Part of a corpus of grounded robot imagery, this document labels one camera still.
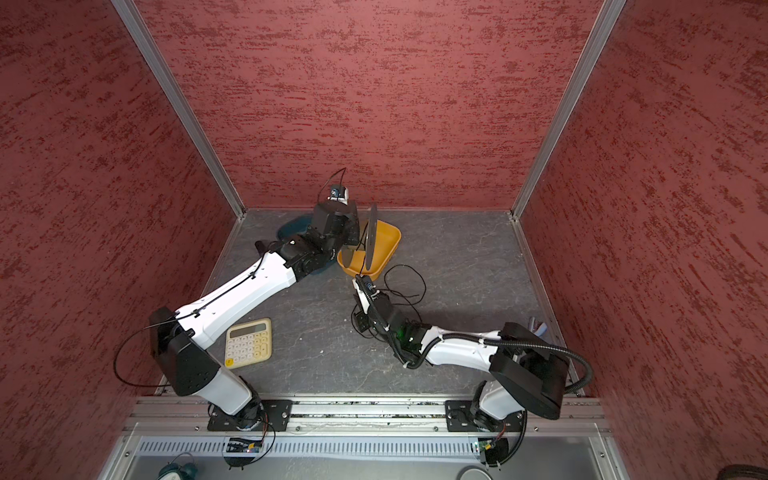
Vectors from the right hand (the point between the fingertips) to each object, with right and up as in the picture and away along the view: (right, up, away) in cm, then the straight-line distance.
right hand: (354, 302), depth 81 cm
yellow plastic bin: (+9, +17, +27) cm, 33 cm away
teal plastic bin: (-26, +22, +29) cm, 45 cm away
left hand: (-1, +22, -2) cm, 22 cm away
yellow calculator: (-31, -12, +3) cm, 34 cm away
